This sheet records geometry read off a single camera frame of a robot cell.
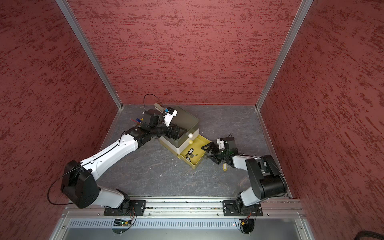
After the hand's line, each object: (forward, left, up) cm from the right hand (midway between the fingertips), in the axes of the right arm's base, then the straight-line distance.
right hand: (204, 154), depth 90 cm
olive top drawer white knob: (+4, +8, +15) cm, 18 cm away
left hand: (+5, +14, +18) cm, 23 cm away
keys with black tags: (+1, +10, -2) cm, 10 cm away
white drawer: (-1, +14, +10) cm, 18 cm away
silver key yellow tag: (-7, -12, -4) cm, 15 cm away
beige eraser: (+42, +35, 0) cm, 54 cm away
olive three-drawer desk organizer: (+15, +11, +17) cm, 25 cm away
